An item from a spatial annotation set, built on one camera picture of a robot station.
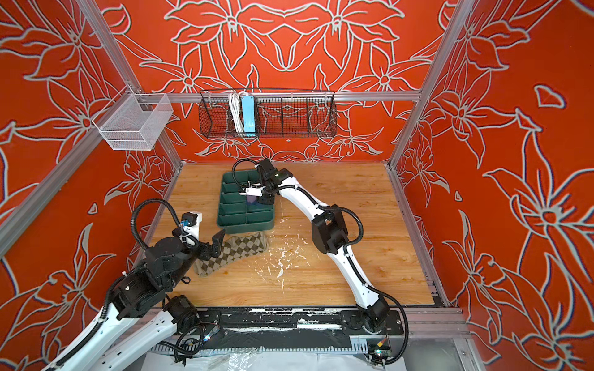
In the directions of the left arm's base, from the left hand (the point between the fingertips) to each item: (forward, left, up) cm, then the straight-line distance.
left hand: (209, 226), depth 69 cm
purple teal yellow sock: (+20, -7, -13) cm, 25 cm away
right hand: (+26, -9, -15) cm, 31 cm away
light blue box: (+44, -6, +11) cm, 45 cm away
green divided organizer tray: (+16, -1, -18) cm, 24 cm away
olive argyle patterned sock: (+4, -2, -23) cm, 23 cm away
